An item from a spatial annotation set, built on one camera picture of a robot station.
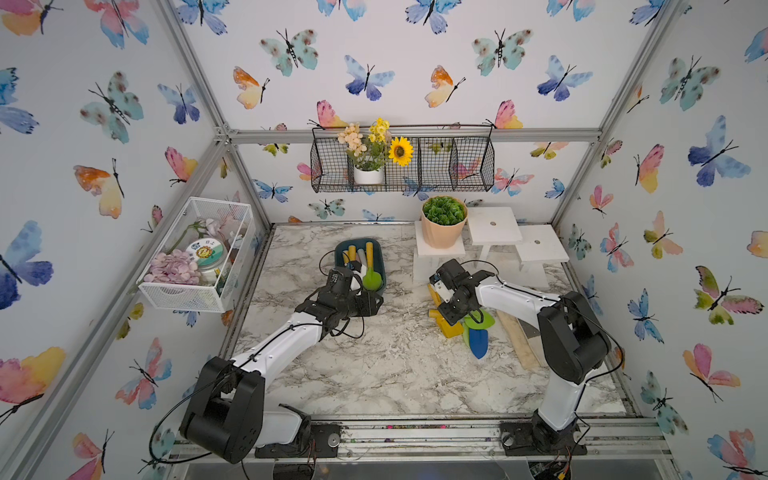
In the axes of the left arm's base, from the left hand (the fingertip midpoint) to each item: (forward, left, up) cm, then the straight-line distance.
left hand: (381, 297), depth 86 cm
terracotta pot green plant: (+16, -18, +15) cm, 28 cm away
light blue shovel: (+21, +7, -10) cm, 24 cm away
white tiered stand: (+16, -49, +3) cm, 51 cm away
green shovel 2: (+24, +11, -8) cm, 27 cm away
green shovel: (+13, +3, -10) cm, 17 cm away
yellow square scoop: (-6, -21, -11) cm, 24 cm away
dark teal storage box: (+28, +8, -8) cm, 30 cm away
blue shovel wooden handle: (-8, -29, -13) cm, 32 cm away
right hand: (+1, -23, -9) cm, 24 cm away
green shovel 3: (-9, -25, +3) cm, 27 cm away
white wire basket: (+12, +38, +18) cm, 44 cm away
